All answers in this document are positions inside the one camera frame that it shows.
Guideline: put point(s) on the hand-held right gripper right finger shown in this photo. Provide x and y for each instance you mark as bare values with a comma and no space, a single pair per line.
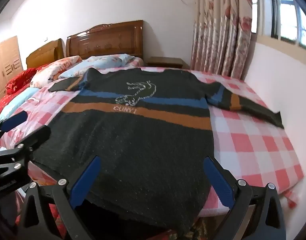
217,181

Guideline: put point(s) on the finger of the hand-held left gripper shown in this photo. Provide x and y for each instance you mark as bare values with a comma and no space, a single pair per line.
35,136
14,121

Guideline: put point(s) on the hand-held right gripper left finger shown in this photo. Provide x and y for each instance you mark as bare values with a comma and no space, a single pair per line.
84,181

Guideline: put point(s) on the dark striped knit sweater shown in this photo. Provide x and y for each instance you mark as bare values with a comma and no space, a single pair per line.
133,150

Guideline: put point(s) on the light blue cloth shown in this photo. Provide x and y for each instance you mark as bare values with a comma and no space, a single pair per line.
17,102

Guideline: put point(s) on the red patterned quilt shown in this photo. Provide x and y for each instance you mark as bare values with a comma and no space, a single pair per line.
18,82

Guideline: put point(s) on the pink white checked bed sheet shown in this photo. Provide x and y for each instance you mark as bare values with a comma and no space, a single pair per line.
252,150

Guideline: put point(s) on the light wooden wardrobe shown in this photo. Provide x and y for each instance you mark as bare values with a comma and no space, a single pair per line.
5,65

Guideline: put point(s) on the orange floral white pillow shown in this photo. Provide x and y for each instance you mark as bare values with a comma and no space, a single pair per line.
51,71

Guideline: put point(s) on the small wooden headboard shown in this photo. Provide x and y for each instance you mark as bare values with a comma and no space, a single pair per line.
44,55

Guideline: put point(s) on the light blue floral pillow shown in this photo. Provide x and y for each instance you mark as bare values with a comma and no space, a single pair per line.
103,61

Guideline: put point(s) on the large wooden headboard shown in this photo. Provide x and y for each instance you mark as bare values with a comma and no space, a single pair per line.
105,41

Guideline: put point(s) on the pink floral quilt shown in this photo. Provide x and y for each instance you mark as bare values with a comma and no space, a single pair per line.
138,61

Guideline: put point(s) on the wooden nightstand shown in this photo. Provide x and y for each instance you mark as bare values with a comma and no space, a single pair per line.
165,62

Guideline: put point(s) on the pink floral curtain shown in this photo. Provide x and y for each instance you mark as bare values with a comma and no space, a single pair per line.
220,30

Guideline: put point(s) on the window with dark frame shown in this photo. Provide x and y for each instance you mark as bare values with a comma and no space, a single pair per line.
287,17

